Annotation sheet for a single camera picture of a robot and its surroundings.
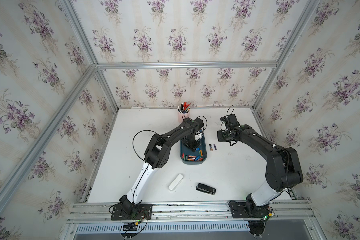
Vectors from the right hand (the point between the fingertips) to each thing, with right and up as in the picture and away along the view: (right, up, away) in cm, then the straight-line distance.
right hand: (221, 136), depth 93 cm
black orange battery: (-6, -8, +4) cm, 11 cm away
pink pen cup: (-25, +13, +12) cm, 31 cm away
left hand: (-18, -9, +3) cm, 20 cm away
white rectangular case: (-29, -24, -13) cm, 39 cm away
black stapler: (-12, -27, -13) cm, 32 cm away
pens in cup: (-24, +19, +15) cm, 34 cm away
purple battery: (-3, -8, +4) cm, 9 cm away
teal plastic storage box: (-14, -13, 0) cm, 19 cm away
